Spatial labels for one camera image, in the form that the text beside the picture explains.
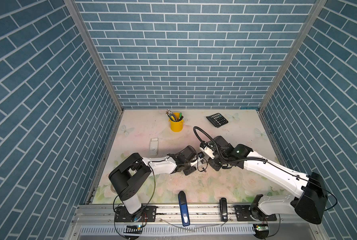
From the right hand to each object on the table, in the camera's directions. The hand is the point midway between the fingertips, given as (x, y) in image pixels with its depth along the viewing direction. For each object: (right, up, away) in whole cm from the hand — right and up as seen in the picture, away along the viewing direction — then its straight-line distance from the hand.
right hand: (209, 157), depth 80 cm
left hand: (-9, -7, +11) cm, 16 cm away
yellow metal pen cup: (-19, +16, +24) cm, 34 cm away
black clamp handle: (+6, -24, -8) cm, 26 cm away
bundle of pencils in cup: (-23, +24, +16) cm, 37 cm away
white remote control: (-34, +2, +16) cm, 37 cm away
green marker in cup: (-16, +24, +22) cm, 36 cm away
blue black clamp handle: (-14, -20, -6) cm, 26 cm away
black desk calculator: (+12, +21, +32) cm, 40 cm away
